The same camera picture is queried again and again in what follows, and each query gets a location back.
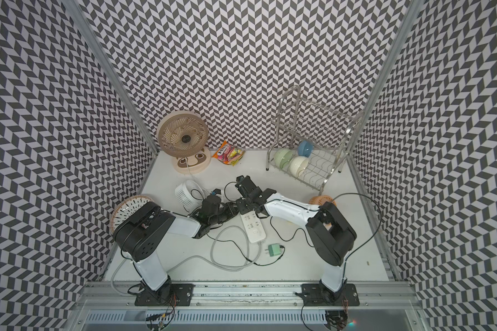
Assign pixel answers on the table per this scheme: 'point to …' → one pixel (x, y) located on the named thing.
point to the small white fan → (190, 195)
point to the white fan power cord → (190, 170)
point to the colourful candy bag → (228, 154)
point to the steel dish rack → (310, 140)
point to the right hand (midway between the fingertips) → (244, 205)
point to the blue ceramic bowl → (305, 148)
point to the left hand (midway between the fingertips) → (239, 210)
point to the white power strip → (253, 227)
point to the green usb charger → (274, 249)
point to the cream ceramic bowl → (298, 163)
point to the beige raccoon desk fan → (183, 135)
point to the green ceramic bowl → (282, 157)
